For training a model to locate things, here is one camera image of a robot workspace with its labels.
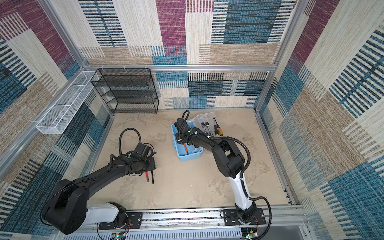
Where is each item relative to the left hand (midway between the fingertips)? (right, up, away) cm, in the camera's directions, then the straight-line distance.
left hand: (152, 163), depth 88 cm
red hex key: (-3, -7, -1) cm, 8 cm away
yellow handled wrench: (+33, +23, +9) cm, 41 cm away
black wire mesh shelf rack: (-24, +47, +23) cm, 58 cm away
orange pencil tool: (+19, +7, +11) cm, 23 cm away
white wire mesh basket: (-40, +24, -18) cm, 50 cm away
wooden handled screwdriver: (+40, +19, +6) cm, 45 cm away
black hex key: (+1, -8, -1) cm, 9 cm away
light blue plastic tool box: (+24, +6, +2) cm, 25 cm away
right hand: (+17, +14, +10) cm, 25 cm away
